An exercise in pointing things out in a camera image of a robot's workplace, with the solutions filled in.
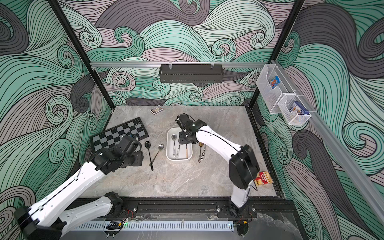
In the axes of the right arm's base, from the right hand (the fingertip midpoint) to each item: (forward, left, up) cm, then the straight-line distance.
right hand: (187, 138), depth 85 cm
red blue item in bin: (+23, -50, +22) cm, 59 cm away
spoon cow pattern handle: (-4, -9, -13) cm, 16 cm away
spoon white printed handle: (-1, +6, -13) cm, 15 cm away
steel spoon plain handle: (+1, +18, -11) cm, 21 cm away
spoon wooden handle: (-1, +1, -14) cm, 14 cm away
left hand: (-12, +25, +4) cm, 28 cm away
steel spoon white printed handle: (+9, +10, -12) cm, 18 cm away
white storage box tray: (-4, +4, -13) cm, 15 cm away
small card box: (+36, +25, -12) cm, 45 cm away
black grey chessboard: (+8, +51, -9) cm, 52 cm away
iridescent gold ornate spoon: (+4, -9, -13) cm, 16 cm away
